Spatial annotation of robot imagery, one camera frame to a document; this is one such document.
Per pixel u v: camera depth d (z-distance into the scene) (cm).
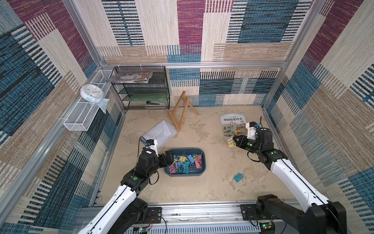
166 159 71
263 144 61
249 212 73
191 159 88
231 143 83
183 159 89
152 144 69
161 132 105
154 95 112
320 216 39
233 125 108
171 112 112
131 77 86
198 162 88
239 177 83
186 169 87
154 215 74
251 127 74
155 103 113
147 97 111
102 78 92
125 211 60
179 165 89
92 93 76
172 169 86
